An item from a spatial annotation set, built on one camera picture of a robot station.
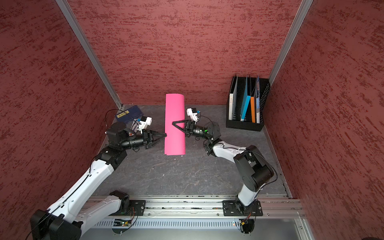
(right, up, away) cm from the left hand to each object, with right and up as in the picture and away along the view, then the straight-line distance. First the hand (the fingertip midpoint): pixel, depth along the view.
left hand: (165, 139), depth 66 cm
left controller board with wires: (-24, -44, +6) cm, 51 cm away
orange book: (+50, +15, +27) cm, 59 cm away
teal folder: (+44, +20, +22) cm, 53 cm away
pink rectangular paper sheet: (+5, 0, 0) cm, 5 cm away
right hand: (+3, +5, +3) cm, 6 cm away
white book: (+36, +22, +22) cm, 47 cm away
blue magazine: (+51, +20, +20) cm, 58 cm away
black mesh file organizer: (+61, +34, +34) cm, 78 cm away
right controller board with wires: (+39, -43, +5) cm, 58 cm away
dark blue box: (-38, +12, +48) cm, 63 cm away
